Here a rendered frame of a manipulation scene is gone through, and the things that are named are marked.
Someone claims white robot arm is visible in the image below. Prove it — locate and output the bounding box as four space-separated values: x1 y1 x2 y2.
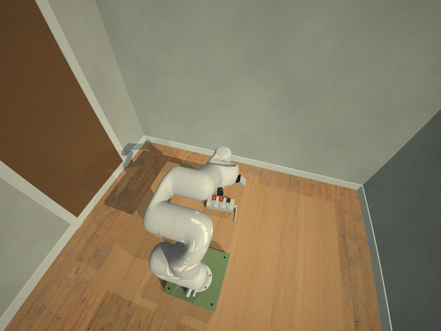
143 146 246 297

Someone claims grey power strip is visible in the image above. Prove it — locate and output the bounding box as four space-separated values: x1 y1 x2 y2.
206 196 238 222

